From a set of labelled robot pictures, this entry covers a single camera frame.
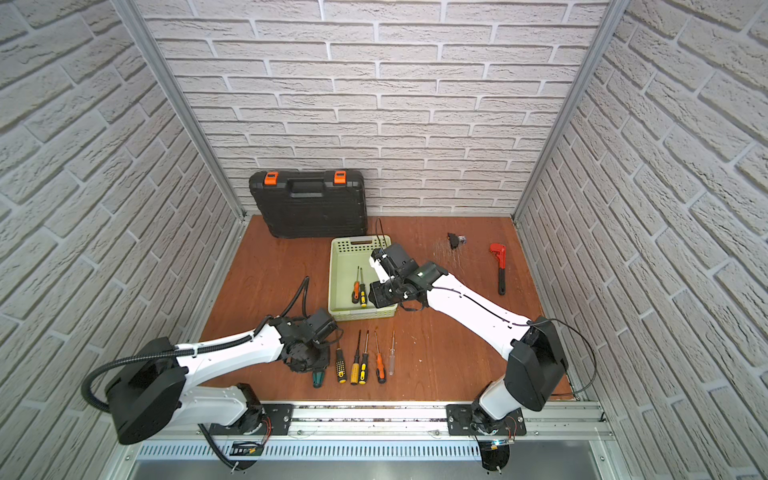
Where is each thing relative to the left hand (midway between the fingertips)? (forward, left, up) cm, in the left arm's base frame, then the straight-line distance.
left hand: (332, 361), depth 83 cm
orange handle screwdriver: (-4, -14, +2) cm, 15 cm away
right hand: (+13, -14, +15) cm, 24 cm away
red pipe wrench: (+38, -58, +3) cm, 69 cm away
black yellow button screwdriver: (-1, -9, +1) cm, 9 cm away
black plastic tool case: (+46, +14, +18) cm, 51 cm away
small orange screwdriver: (+21, -6, +2) cm, 21 cm away
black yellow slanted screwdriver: (-2, -3, +2) cm, 4 cm away
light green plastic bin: (+37, -1, 0) cm, 37 cm away
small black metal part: (+44, -42, +2) cm, 61 cm away
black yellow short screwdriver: (+22, -8, +2) cm, 23 cm away
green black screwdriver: (-5, +3, +2) cm, 6 cm away
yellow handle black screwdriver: (-2, -7, +1) cm, 7 cm away
